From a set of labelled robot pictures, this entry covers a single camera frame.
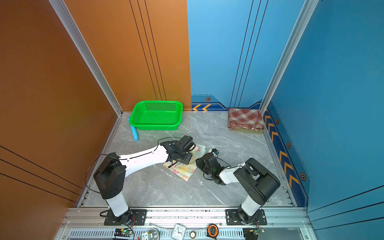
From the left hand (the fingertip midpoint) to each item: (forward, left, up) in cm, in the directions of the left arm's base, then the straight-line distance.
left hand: (188, 155), depth 88 cm
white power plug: (-39, +15, +1) cm, 42 cm away
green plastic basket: (+39, +28, -6) cm, 48 cm away
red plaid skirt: (+32, -39, -1) cm, 50 cm away
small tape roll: (-38, -4, -3) cm, 38 cm away
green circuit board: (-37, +30, -9) cm, 48 cm away
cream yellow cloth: (-7, +2, -6) cm, 10 cm away
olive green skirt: (+24, -40, -5) cm, 47 cm away
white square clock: (-36, +2, -5) cm, 37 cm away
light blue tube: (+21, +39, -5) cm, 45 cm away
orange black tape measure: (-36, -13, -3) cm, 38 cm away
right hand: (-1, -4, -6) cm, 7 cm away
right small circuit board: (-36, -35, -6) cm, 50 cm away
